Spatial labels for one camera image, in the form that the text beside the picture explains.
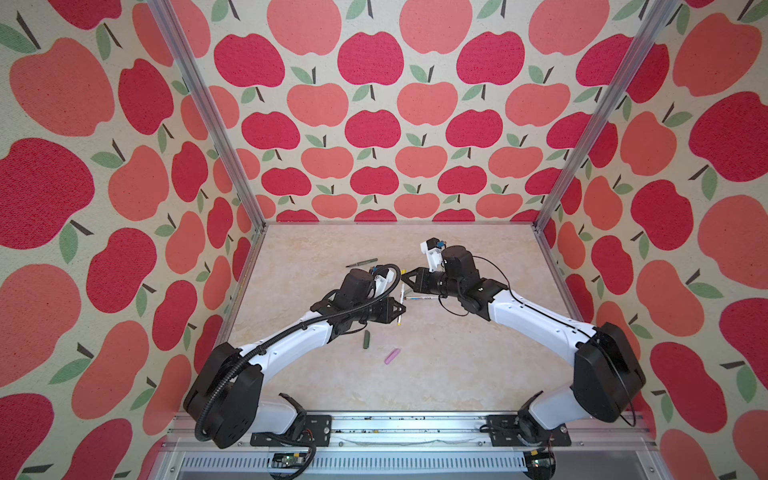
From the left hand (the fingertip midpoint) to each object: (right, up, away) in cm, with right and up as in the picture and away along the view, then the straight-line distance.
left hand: (408, 311), depth 80 cm
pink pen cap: (-4, -15, +7) cm, 17 cm away
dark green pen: (-15, +12, +29) cm, 35 cm away
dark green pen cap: (-12, -11, +11) cm, 19 cm away
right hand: (0, +10, +2) cm, 10 cm away
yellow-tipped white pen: (-2, -3, 0) cm, 3 cm away
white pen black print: (+6, +1, +19) cm, 20 cm away
